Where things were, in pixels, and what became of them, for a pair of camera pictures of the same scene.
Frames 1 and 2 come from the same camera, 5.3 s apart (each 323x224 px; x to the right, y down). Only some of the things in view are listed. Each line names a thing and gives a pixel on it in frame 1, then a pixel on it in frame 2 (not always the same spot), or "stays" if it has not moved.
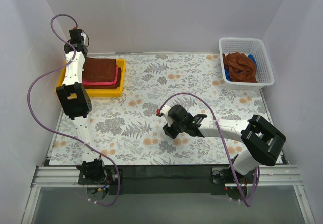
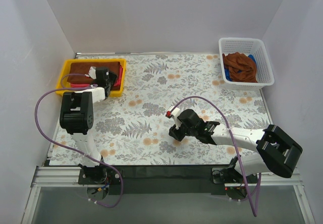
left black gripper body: [75, 36] → [111, 80]
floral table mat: [128, 130] stays
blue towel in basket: [227, 71] stays
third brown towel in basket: [241, 68] stays
